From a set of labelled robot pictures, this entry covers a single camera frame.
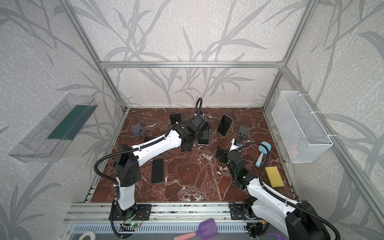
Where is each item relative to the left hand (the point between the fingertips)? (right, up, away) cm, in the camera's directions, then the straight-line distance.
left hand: (208, 127), depth 85 cm
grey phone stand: (-48, -3, +17) cm, 50 cm away
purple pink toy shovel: (-1, -47, -17) cm, 50 cm away
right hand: (+9, -9, 0) cm, 13 cm away
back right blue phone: (+13, 0, +23) cm, 27 cm away
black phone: (-21, +5, +11) cm, 25 cm away
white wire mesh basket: (+38, -4, -25) cm, 46 cm away
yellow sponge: (+37, -28, -3) cm, 46 cm away
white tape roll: (-55, -49, -17) cm, 75 cm away
